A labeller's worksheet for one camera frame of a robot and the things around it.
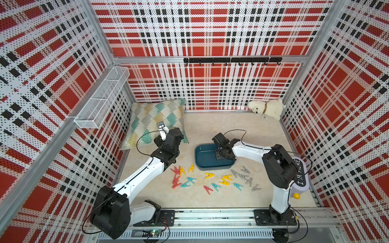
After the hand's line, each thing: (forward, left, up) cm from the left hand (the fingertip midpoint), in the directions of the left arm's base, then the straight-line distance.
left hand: (171, 131), depth 83 cm
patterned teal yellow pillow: (+6, +19, -5) cm, 21 cm away
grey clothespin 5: (-25, -47, -20) cm, 56 cm away
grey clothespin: (-14, -44, -21) cm, 50 cm away
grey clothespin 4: (-20, -45, -20) cm, 54 cm away
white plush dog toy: (+32, -71, -14) cm, 80 cm away
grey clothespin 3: (-19, -42, -20) cm, 50 cm away
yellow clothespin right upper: (-19, -32, -20) cm, 42 cm away
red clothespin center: (-25, -20, -20) cm, 38 cm away
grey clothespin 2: (-16, -37, -20) cm, 45 cm away
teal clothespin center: (-24, -25, -20) cm, 40 cm away
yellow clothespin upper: (-13, -11, -20) cm, 26 cm away
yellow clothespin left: (-15, -5, -19) cm, 25 cm away
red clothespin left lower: (-23, -1, -20) cm, 31 cm away
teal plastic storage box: (-8, -20, -17) cm, 27 cm away
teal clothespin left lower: (-23, -7, -20) cm, 31 cm away
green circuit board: (-45, +6, -19) cm, 50 cm away
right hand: (-4, -30, -18) cm, 36 cm away
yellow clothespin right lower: (-22, -30, -20) cm, 42 cm away
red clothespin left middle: (-20, -2, -20) cm, 29 cm away
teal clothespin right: (-23, -37, -20) cm, 49 cm away
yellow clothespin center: (-17, -22, -20) cm, 34 cm away
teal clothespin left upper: (-20, -11, -20) cm, 30 cm away
